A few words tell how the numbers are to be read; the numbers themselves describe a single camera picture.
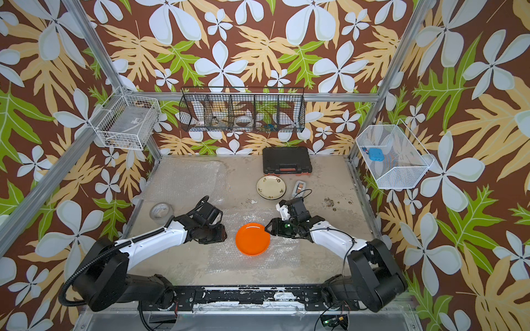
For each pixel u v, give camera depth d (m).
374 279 0.42
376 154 0.86
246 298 0.75
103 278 0.42
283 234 0.76
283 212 0.81
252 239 0.89
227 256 0.84
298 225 0.68
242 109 0.97
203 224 0.67
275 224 0.78
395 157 0.84
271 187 1.07
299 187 1.01
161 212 0.96
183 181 1.08
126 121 0.85
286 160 1.18
